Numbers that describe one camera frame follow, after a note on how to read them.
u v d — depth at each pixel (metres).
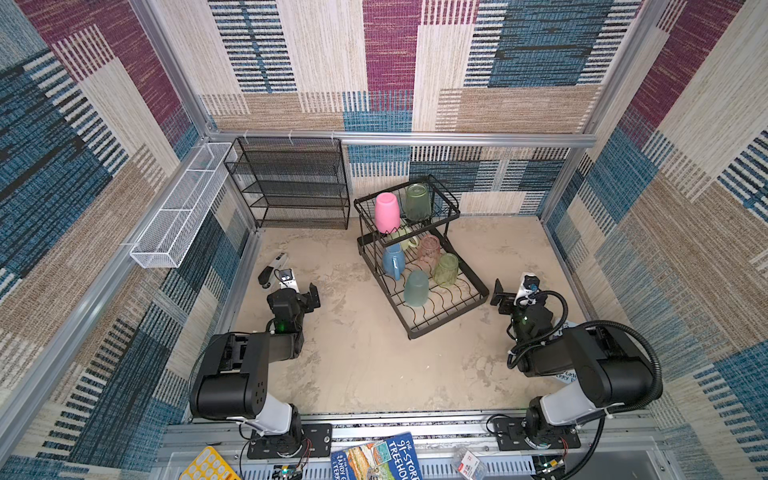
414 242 1.05
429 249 1.05
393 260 0.95
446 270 0.94
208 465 0.70
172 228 0.73
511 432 0.74
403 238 0.84
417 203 0.94
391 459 0.69
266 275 0.99
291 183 1.11
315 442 0.73
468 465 0.69
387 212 0.85
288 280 0.81
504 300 0.82
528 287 0.76
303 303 0.77
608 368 0.46
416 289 0.89
